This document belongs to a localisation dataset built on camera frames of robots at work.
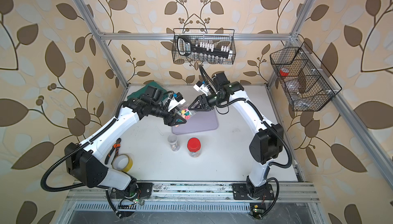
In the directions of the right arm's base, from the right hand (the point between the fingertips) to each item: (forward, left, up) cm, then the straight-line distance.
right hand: (192, 110), depth 74 cm
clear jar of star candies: (0, +4, +1) cm, 5 cm away
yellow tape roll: (-15, +41, -26) cm, 51 cm away
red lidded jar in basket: (+18, -49, +6) cm, 53 cm away
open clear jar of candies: (-6, +12, -18) cm, 23 cm away
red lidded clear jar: (-11, 0, -18) cm, 20 cm away
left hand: (-1, +5, -2) cm, 6 cm away
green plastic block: (+36, +39, -23) cm, 58 cm away
